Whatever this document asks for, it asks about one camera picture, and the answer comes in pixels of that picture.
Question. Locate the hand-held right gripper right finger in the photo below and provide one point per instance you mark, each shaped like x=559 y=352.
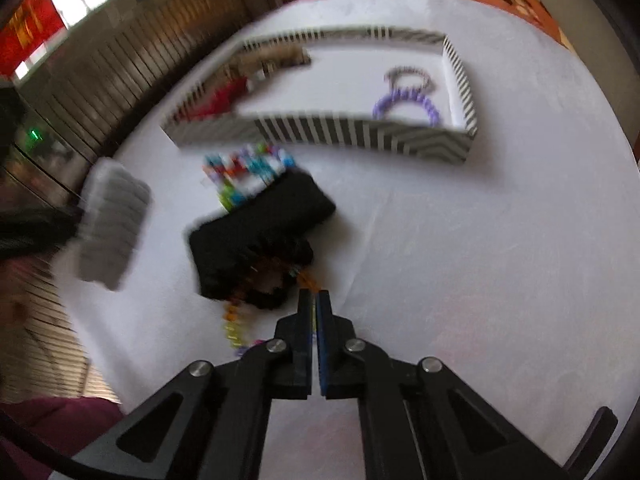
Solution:
x=322 y=340

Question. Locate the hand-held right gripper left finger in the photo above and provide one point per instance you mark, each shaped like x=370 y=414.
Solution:
x=304 y=340

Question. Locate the red velvet bow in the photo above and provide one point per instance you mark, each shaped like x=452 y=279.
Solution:
x=225 y=97

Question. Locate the leopard print hair accessory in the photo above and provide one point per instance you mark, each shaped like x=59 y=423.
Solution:
x=280 y=55

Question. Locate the striped shallow cardboard box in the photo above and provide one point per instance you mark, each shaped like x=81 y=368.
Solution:
x=340 y=90

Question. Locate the black scrunchie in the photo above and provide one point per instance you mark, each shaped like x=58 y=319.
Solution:
x=275 y=300

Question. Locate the black cloth pouch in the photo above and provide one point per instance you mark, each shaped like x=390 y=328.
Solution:
x=260 y=230

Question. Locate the white cloth cover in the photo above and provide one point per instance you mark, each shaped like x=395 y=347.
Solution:
x=475 y=260

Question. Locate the maroon garment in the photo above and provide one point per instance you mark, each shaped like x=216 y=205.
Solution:
x=60 y=425

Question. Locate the red wall hanging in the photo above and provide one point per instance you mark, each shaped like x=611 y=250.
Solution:
x=30 y=30

